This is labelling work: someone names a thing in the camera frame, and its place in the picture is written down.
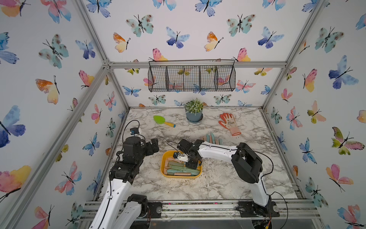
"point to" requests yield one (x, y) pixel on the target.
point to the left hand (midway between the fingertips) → (150, 140)
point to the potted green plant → (194, 110)
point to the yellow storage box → (167, 154)
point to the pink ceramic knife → (210, 139)
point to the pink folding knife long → (217, 141)
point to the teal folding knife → (220, 140)
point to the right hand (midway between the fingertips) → (191, 161)
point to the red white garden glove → (230, 124)
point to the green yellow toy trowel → (161, 120)
